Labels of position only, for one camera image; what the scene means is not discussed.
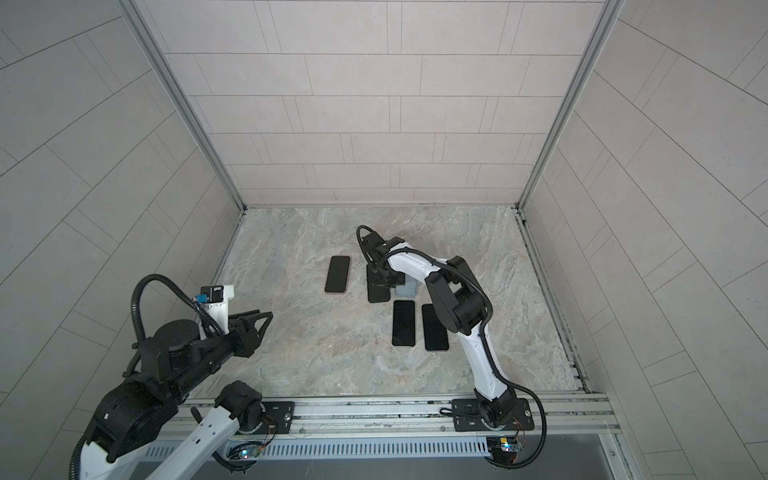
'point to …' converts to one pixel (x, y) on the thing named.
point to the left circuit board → (243, 452)
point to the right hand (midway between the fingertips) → (384, 285)
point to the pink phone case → (337, 275)
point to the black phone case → (376, 294)
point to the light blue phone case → (410, 287)
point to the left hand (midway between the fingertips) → (274, 313)
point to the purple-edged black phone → (338, 273)
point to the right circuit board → (501, 444)
